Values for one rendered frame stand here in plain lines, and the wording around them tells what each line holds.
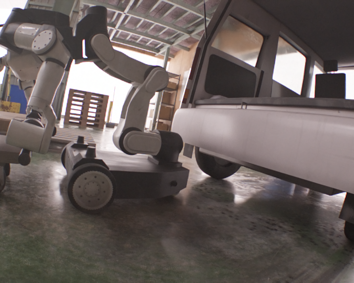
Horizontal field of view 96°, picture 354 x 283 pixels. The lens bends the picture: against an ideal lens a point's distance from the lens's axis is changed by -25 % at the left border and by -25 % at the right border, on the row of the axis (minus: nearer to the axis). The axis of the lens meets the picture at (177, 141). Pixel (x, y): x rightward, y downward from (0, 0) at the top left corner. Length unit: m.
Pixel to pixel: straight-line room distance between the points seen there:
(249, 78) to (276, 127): 1.29
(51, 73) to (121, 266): 0.54
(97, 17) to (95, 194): 0.80
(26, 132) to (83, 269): 0.37
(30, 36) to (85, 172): 0.51
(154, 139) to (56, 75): 0.65
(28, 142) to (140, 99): 0.65
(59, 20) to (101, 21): 0.20
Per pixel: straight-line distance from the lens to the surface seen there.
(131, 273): 0.60
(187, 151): 1.72
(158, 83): 1.07
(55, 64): 0.60
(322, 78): 3.10
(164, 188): 1.04
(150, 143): 1.07
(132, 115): 1.07
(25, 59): 0.94
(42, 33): 0.65
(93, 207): 0.86
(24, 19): 0.87
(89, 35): 1.07
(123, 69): 1.05
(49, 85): 0.59
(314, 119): 0.80
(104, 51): 1.01
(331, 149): 0.75
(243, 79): 2.04
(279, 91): 2.49
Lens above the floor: 0.39
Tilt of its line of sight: 4 degrees down
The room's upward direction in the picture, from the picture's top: 10 degrees clockwise
